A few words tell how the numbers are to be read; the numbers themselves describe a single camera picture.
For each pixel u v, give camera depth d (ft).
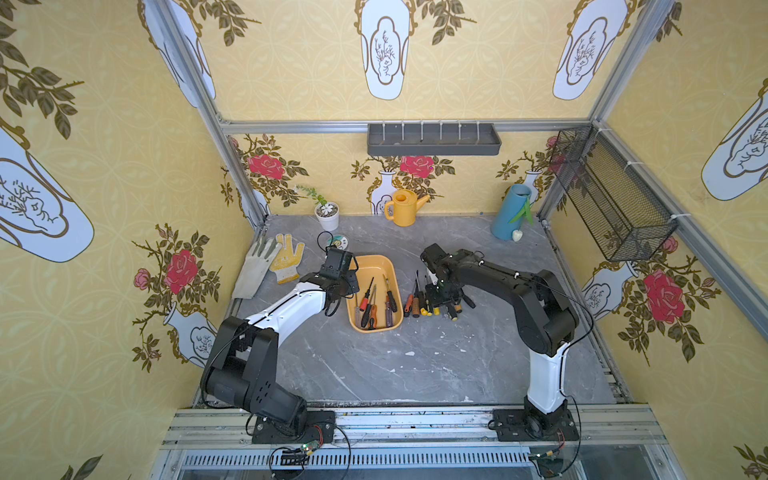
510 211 3.45
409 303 3.11
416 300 3.11
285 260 3.49
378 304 3.07
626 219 2.40
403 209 3.76
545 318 1.67
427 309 3.01
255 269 3.47
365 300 3.06
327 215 3.67
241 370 1.43
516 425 2.40
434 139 3.03
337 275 2.29
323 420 2.47
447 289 2.66
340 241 3.38
